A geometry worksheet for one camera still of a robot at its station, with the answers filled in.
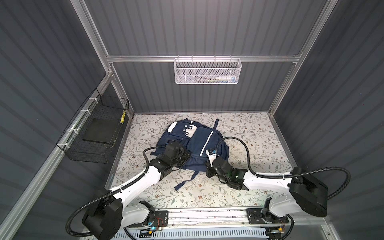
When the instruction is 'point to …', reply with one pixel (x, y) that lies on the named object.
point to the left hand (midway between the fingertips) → (192, 150)
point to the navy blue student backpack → (198, 138)
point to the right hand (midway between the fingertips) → (205, 163)
